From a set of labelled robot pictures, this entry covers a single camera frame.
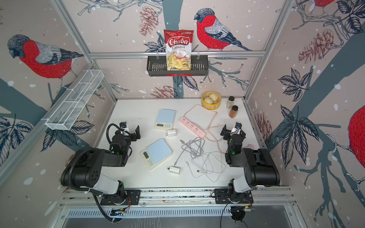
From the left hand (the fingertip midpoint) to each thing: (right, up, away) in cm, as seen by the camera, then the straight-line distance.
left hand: (132, 123), depth 91 cm
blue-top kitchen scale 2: (+19, +2, +13) cm, 23 cm away
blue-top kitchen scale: (+16, -19, -3) cm, 25 cm away
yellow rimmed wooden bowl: (+59, +13, +22) cm, 65 cm away
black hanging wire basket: (+15, +39, +4) cm, 42 cm away
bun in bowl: (+53, +17, +21) cm, 60 cm away
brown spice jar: (+71, +8, +12) cm, 72 cm away
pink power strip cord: (+51, -6, +8) cm, 52 cm away
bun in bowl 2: (+58, +20, +24) cm, 66 cm away
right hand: (+65, -1, 0) cm, 65 cm away
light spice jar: (+70, +15, +18) cm, 74 cm away
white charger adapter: (+25, -7, +4) cm, 26 cm away
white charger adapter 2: (+28, -26, -11) cm, 40 cm away
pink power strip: (+39, -3, +10) cm, 41 cm away
